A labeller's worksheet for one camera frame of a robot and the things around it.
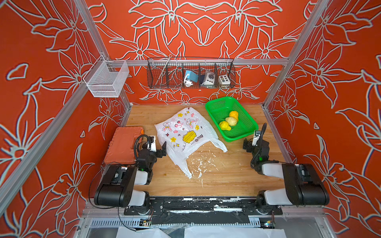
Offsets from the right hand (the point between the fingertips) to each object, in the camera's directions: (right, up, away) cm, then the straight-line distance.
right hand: (251, 138), depth 91 cm
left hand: (-58, -2, -2) cm, 58 cm away
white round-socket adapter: (-26, +37, -1) cm, 46 cm away
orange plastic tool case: (-81, -7, -3) cm, 81 cm away
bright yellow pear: (-15, +7, +8) cm, 19 cm away
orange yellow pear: (-6, +16, +15) cm, 22 cm away
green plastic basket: (-15, +19, +22) cm, 33 cm away
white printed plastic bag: (-41, +2, +7) cm, 42 cm away
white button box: (-17, +38, +4) cm, 41 cm away
